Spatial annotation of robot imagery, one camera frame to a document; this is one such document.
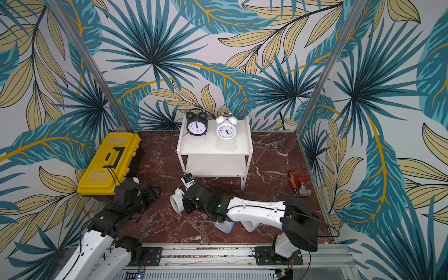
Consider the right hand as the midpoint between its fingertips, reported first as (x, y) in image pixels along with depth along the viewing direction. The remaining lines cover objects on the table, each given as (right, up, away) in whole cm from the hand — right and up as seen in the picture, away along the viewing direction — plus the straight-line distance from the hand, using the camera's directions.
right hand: (183, 196), depth 76 cm
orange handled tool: (+55, +3, +20) cm, 59 cm away
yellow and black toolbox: (-34, +16, +10) cm, 39 cm away
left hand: (-11, 0, +1) cm, 11 cm away
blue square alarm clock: (+18, -15, +3) cm, 24 cm away
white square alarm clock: (+29, -14, +3) cm, 33 cm away
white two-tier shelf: (+12, +18, -7) cm, 23 cm away
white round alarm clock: (-3, -2, -1) cm, 3 cm away
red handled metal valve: (+59, -2, +15) cm, 61 cm away
